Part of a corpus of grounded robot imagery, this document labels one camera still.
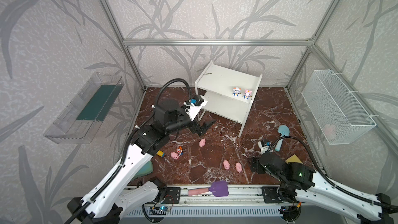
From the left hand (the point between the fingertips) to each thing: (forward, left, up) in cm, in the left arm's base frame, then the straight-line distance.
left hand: (209, 108), depth 62 cm
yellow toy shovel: (-6, +27, -35) cm, 45 cm away
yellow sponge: (-8, -47, -35) cm, 59 cm away
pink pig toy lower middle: (-12, -10, -35) cm, 38 cm away
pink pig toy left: (-8, +19, -35) cm, 40 cm away
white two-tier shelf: (+13, -9, -5) cm, 17 cm away
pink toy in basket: (-2, -58, -15) cm, 60 cm away
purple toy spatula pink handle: (-23, -5, -37) cm, 44 cm away
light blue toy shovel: (+8, -48, -36) cm, 60 cm away
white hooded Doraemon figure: (+10, -12, -1) cm, 16 cm away
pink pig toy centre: (0, +4, -34) cm, 35 cm away
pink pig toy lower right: (-13, -16, -34) cm, 40 cm away
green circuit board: (-31, +21, -36) cm, 52 cm away
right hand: (-9, -22, -28) cm, 37 cm away
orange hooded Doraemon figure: (-4, +16, -35) cm, 39 cm away
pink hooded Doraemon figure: (+8, -17, -1) cm, 19 cm away
